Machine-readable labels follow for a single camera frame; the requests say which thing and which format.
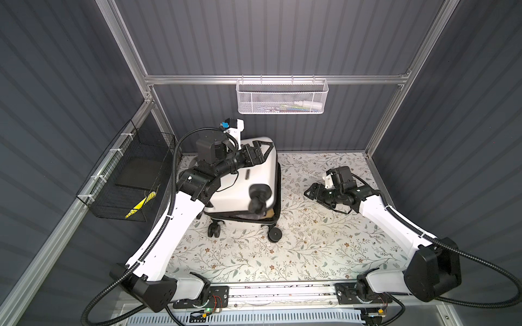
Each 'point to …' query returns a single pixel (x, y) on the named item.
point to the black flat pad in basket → (138, 172)
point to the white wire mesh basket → (282, 96)
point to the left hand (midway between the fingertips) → (266, 146)
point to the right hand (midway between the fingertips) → (311, 197)
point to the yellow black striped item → (141, 204)
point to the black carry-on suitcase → (249, 195)
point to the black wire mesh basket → (122, 185)
